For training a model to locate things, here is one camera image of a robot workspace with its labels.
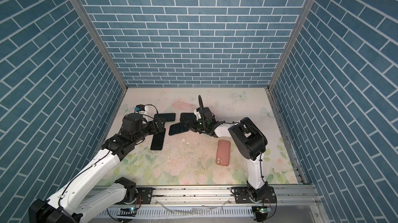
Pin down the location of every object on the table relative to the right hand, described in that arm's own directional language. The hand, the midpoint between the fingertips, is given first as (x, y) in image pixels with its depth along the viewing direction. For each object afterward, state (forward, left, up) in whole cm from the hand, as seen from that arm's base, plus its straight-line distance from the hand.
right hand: (183, 124), depth 92 cm
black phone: (+2, +5, -8) cm, 9 cm away
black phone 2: (+11, 0, -8) cm, 14 cm away
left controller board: (-43, +19, -9) cm, 49 cm away
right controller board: (-38, -43, -10) cm, 59 cm away
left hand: (-6, +9, +13) cm, 17 cm away
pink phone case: (-12, -25, -8) cm, 29 cm away
